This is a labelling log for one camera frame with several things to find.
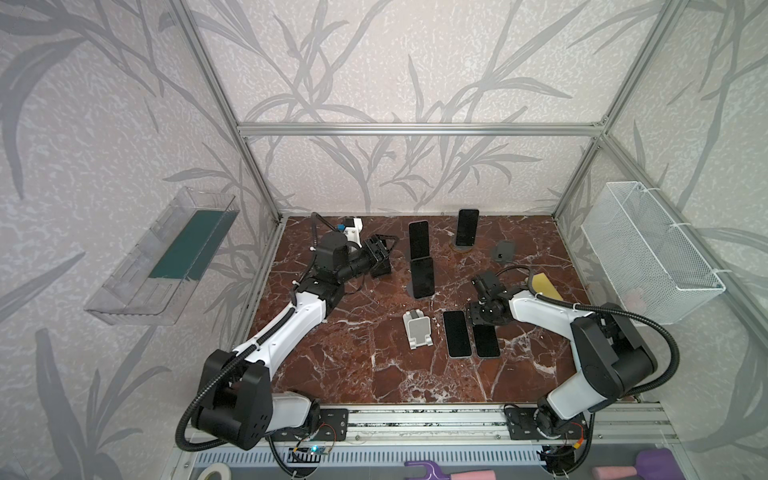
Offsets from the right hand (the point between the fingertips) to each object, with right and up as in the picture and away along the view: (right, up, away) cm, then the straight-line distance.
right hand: (477, 307), depth 94 cm
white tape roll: (-66, -31, -26) cm, 78 cm away
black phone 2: (-18, +12, -5) cm, 22 cm away
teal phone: (+1, -8, -8) cm, 11 cm away
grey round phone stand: (+13, +18, +13) cm, 25 cm away
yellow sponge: (+23, +7, +4) cm, 24 cm away
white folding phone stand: (-20, -3, -10) cm, 22 cm away
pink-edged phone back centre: (-19, +24, +4) cm, 31 cm away
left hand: (-25, +23, -18) cm, 38 cm away
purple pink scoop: (+34, -31, -26) cm, 52 cm away
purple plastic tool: (-17, -32, -27) cm, 45 cm away
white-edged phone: (-7, -7, -4) cm, 11 cm away
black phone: (-31, +17, -24) cm, 43 cm away
